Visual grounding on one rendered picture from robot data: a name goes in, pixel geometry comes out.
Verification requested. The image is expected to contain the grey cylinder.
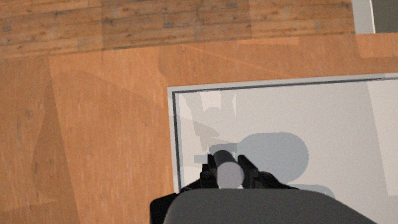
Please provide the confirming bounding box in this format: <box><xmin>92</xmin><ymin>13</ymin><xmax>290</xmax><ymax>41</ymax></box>
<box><xmin>213</xmin><ymin>150</ymin><xmax>244</xmax><ymax>188</ymax></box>

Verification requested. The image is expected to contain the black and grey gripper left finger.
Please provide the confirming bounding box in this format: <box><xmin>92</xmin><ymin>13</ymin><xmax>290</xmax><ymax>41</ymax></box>
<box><xmin>150</xmin><ymin>154</ymin><xmax>219</xmax><ymax>224</ymax></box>

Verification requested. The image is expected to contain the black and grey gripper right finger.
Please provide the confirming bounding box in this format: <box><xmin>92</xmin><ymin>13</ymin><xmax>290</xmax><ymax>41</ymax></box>
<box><xmin>237</xmin><ymin>155</ymin><xmax>298</xmax><ymax>189</ymax></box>

